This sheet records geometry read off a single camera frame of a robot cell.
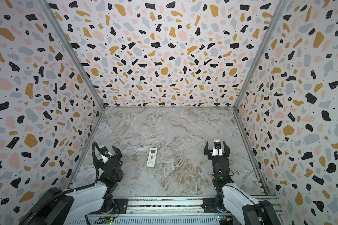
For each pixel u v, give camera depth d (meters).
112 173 0.65
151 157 0.90
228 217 0.72
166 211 0.73
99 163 0.73
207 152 0.77
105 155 0.68
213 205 0.73
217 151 0.68
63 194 0.45
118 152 0.80
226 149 0.76
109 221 0.70
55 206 0.42
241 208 0.45
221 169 0.62
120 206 0.73
